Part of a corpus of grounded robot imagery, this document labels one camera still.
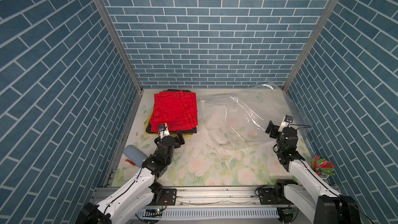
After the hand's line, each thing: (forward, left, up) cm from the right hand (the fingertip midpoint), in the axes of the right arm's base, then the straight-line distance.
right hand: (280, 124), depth 85 cm
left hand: (-9, +56, -2) cm, 57 cm away
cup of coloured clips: (-21, -18, -5) cm, 28 cm away
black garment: (-7, +48, -3) cm, 48 cm away
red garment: (+5, +59, +1) cm, 59 cm away
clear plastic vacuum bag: (+8, +20, -10) cm, 23 cm away
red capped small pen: (-23, +81, -13) cm, 85 cm away
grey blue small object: (-20, +80, -11) cm, 83 cm away
